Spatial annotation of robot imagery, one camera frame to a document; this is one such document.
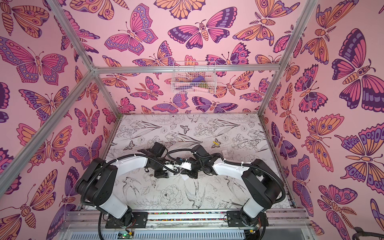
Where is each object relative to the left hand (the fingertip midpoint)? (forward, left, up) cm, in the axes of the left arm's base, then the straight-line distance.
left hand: (168, 168), depth 91 cm
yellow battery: (+19, -30, 0) cm, 36 cm away
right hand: (-3, -10, +7) cm, 12 cm away
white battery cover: (-5, -11, 0) cm, 12 cm away
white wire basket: (+48, -16, +32) cm, 60 cm away
